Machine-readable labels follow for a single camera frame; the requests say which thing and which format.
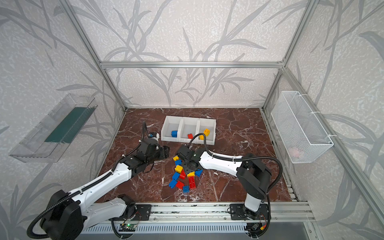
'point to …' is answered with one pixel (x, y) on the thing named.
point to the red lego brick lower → (179, 185)
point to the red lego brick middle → (183, 174)
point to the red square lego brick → (190, 136)
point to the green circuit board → (127, 227)
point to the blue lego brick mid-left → (176, 175)
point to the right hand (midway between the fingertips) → (189, 162)
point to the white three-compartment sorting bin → (182, 129)
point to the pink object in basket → (294, 152)
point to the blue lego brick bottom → (186, 189)
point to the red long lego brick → (192, 183)
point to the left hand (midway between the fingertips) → (168, 144)
